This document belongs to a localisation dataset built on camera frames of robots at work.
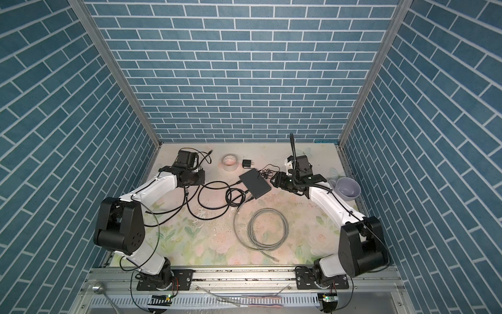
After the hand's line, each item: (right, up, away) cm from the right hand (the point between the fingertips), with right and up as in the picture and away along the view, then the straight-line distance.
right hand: (273, 179), depth 86 cm
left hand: (-34, 0, +7) cm, 35 cm away
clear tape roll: (-23, +7, +25) cm, 35 cm away
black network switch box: (-9, -3, +16) cm, 19 cm away
